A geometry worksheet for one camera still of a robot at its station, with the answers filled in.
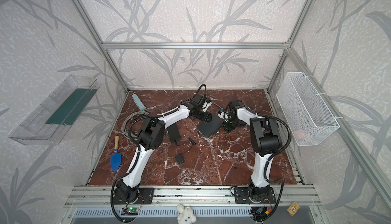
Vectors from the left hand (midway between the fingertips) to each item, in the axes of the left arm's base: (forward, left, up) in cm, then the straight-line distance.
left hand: (210, 113), depth 101 cm
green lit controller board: (-53, +39, -5) cm, 66 cm away
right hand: (-6, -12, -4) cm, 14 cm away
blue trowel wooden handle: (-28, +55, -5) cm, 62 cm away
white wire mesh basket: (-25, -37, +31) cm, 55 cm away
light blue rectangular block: (+7, +49, -1) cm, 50 cm away
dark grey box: (-11, +1, -2) cm, 11 cm away
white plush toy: (-55, +11, +1) cm, 56 cm away
